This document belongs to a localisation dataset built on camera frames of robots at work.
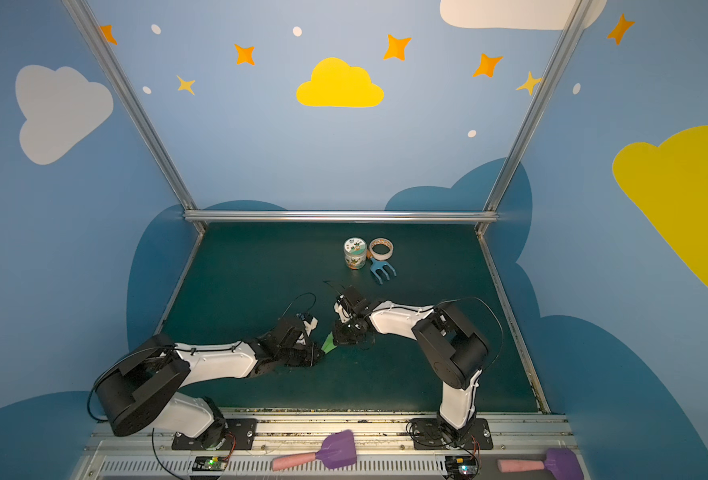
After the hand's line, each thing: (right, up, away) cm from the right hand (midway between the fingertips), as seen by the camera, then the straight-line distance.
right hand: (333, 339), depth 90 cm
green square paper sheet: (-1, -2, 0) cm, 2 cm away
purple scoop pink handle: (+3, -22, -18) cm, 28 cm away
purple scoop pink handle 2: (+55, -24, -21) cm, 64 cm away
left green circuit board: (-29, -25, -18) cm, 42 cm away
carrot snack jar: (+7, +27, +14) cm, 31 cm away
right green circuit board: (+33, -26, -19) cm, 46 cm away
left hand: (-2, -4, -4) cm, 6 cm away
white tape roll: (+17, +31, +25) cm, 43 cm away
